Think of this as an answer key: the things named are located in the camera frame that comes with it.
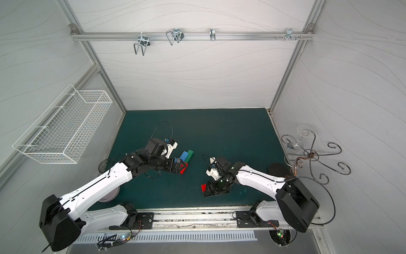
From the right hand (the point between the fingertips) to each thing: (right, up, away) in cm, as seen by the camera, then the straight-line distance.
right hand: (210, 193), depth 79 cm
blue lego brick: (-15, +16, +14) cm, 26 cm away
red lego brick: (-3, +2, +3) cm, 5 cm away
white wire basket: (-65, +32, -11) cm, 74 cm away
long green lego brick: (-12, +16, +15) cm, 25 cm away
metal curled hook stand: (+40, +23, -17) cm, 49 cm away
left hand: (-15, +15, -2) cm, 22 cm away
